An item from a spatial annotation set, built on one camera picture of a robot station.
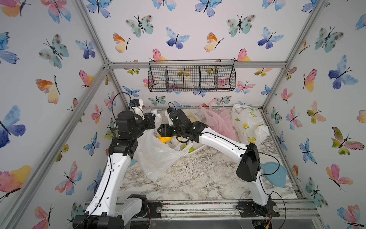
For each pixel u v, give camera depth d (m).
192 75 0.98
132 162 0.90
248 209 0.74
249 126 1.00
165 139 0.74
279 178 0.85
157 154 0.75
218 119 0.94
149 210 0.73
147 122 0.62
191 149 0.91
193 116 1.08
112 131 0.52
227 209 0.75
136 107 0.59
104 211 0.38
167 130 0.69
